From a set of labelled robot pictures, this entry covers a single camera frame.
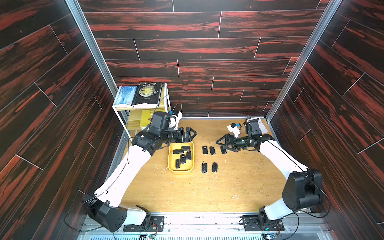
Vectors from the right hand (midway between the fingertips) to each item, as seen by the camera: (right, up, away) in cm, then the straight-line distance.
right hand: (222, 144), depth 84 cm
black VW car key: (-23, -10, +12) cm, 28 cm away
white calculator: (+37, +10, +27) cm, 47 cm away
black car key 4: (-9, -16, +9) cm, 20 cm away
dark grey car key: (-20, -9, +14) cm, 26 cm away
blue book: (-56, +27, +1) cm, 62 cm away
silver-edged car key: (-26, -13, +9) cm, 31 cm away
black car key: (-28, -6, +15) cm, 33 cm away
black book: (-44, +28, +2) cm, 52 cm away
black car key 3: (-3, -6, +15) cm, 17 cm away
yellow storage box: (-21, -16, +7) cm, 27 cm away
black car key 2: (-8, -5, +17) cm, 20 cm away
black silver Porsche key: (-22, -4, +17) cm, 28 cm away
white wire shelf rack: (-61, +20, +19) cm, 66 cm away
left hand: (-18, +6, -14) cm, 24 cm away
